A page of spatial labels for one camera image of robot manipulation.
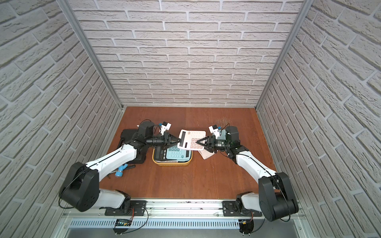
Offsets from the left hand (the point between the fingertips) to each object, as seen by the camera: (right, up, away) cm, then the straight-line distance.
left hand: (177, 136), depth 78 cm
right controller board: (+34, -42, -10) cm, 55 cm away
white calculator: (+17, -13, +13) cm, 25 cm away
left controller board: (-26, -43, -6) cm, 50 cm away
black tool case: (-36, -2, +17) cm, 40 cm away
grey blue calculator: (+2, -11, +6) cm, 13 cm away
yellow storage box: (-5, -17, +8) cm, 20 cm away
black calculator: (-11, -12, +9) cm, 19 cm away
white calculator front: (+6, -2, 0) cm, 7 cm away
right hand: (+12, -4, -1) cm, 13 cm away
